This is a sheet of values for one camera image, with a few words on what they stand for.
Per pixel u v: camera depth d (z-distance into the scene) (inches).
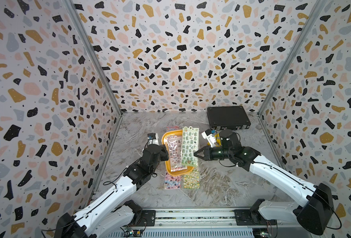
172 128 44.5
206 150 25.2
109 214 17.9
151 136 26.1
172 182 33.7
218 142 24.9
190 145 29.3
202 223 28.8
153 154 21.9
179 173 32.3
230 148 22.6
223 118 47.4
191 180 34.4
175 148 32.9
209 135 27.0
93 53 33.7
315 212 15.0
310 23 29.9
